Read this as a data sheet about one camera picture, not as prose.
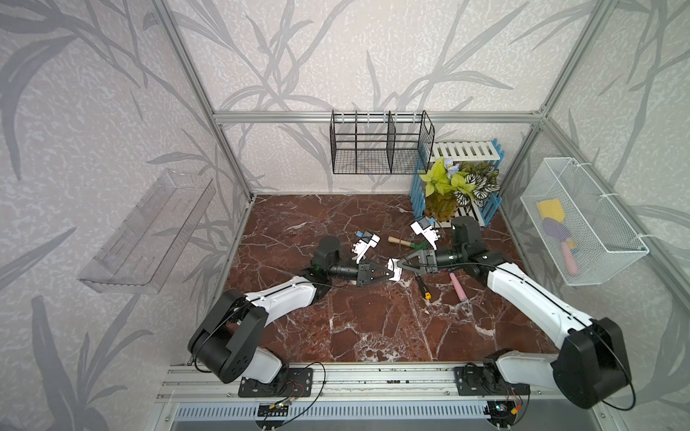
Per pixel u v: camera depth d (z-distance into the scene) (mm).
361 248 704
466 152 971
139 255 653
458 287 909
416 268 668
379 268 708
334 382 752
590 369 398
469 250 622
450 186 912
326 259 634
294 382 732
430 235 693
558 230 828
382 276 701
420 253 664
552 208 866
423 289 907
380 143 1048
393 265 717
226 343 428
